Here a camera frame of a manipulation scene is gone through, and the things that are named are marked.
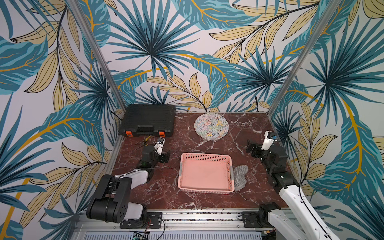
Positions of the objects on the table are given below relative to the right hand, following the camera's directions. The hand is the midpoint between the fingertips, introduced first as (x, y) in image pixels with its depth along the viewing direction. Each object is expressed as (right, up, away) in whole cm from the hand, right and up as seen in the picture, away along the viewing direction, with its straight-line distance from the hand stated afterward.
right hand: (257, 140), depth 77 cm
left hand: (-53, -6, +14) cm, 55 cm away
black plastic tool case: (-65, +13, +28) cm, 72 cm away
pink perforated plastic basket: (-26, -20, +10) cm, 34 cm away
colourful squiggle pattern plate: (-20, +7, +32) cm, 39 cm away
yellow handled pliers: (-67, -4, +23) cm, 71 cm away
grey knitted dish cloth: (-8, -21, +5) cm, 23 cm away
